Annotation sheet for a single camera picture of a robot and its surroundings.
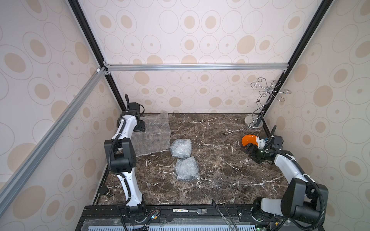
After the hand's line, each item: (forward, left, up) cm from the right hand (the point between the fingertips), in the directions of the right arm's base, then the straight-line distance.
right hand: (251, 152), depth 87 cm
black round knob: (-27, +79, +2) cm, 84 cm away
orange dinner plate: (+16, -5, -9) cm, 19 cm away
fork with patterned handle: (-31, +30, -8) cm, 45 cm away
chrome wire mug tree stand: (+33, -13, -7) cm, 36 cm away
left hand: (+13, +71, +7) cm, 73 cm away
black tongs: (-31, +20, -7) cm, 38 cm away
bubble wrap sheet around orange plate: (+14, +63, -7) cm, 65 cm away
